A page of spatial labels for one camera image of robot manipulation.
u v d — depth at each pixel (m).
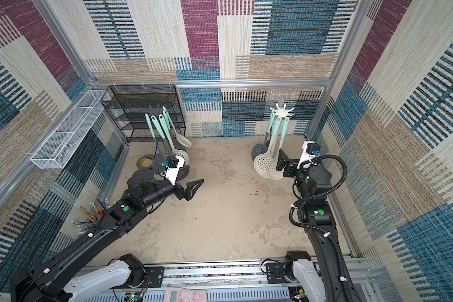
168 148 0.85
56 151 0.71
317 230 0.48
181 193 0.62
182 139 1.04
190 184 0.61
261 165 0.93
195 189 0.66
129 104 1.05
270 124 0.77
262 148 1.00
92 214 0.79
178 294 0.69
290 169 0.61
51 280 0.40
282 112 0.75
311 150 0.56
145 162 1.10
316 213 0.51
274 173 0.89
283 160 0.61
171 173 0.59
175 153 0.92
